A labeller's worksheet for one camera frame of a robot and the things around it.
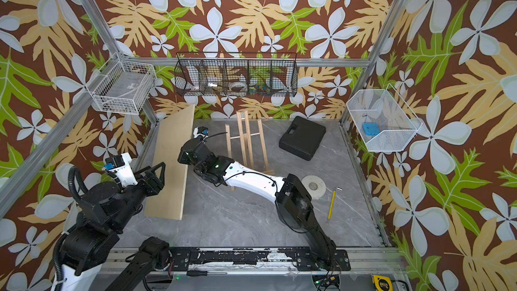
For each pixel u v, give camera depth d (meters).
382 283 0.68
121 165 0.50
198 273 0.71
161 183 0.56
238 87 0.99
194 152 0.57
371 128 0.81
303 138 1.08
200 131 0.70
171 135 0.96
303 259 0.74
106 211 0.42
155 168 0.57
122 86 0.86
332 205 0.88
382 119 0.84
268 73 0.98
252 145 0.82
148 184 0.52
